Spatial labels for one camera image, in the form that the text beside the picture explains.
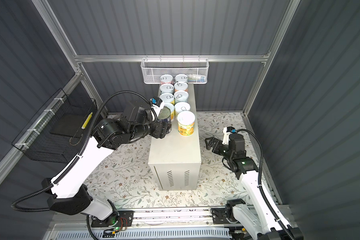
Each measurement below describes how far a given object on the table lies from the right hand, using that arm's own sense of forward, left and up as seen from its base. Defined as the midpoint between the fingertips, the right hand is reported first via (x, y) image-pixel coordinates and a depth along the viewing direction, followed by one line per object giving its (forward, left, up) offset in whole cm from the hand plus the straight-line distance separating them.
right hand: (214, 142), depth 77 cm
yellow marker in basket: (+9, +67, +8) cm, 69 cm away
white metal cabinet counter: (-17, +19, +13) cm, 29 cm away
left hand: (-1, +24, +18) cm, 30 cm away
